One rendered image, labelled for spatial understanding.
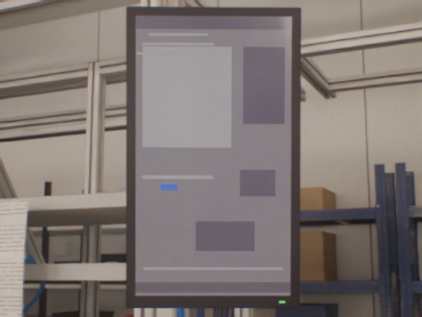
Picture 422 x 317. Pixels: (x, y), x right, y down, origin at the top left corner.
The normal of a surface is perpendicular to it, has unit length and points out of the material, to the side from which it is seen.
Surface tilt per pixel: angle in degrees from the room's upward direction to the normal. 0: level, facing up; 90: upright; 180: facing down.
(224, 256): 101
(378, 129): 90
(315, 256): 90
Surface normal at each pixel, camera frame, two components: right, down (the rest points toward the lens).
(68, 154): -0.40, -0.16
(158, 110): 0.02, 0.01
